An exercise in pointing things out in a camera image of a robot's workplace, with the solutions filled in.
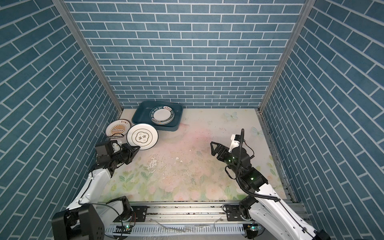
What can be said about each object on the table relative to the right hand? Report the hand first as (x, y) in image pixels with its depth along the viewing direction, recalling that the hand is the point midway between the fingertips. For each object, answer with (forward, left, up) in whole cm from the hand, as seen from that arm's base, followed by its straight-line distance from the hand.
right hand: (214, 144), depth 74 cm
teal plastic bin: (+40, +58, -19) cm, 73 cm away
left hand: (0, +41, -7) cm, 41 cm away
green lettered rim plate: (+34, +39, -18) cm, 55 cm away
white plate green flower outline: (+8, +42, -8) cm, 44 cm away
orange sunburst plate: (+21, +69, -20) cm, 75 cm away
